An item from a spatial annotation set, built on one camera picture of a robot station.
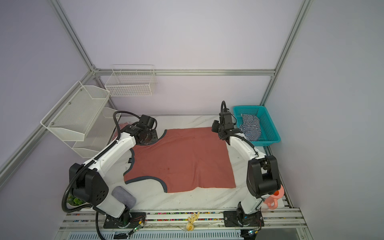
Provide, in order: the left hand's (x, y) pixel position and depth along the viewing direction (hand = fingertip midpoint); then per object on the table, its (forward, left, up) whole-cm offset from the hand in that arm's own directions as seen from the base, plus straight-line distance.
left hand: (150, 138), depth 86 cm
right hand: (+11, -39, +1) cm, 40 cm away
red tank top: (-4, -19, -19) cm, 27 cm away
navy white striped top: (+22, -69, -14) cm, 73 cm away
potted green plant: (-33, +30, -6) cm, 45 cm away
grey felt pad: (-28, +11, -14) cm, 34 cm away
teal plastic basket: (+13, -79, -12) cm, 81 cm away
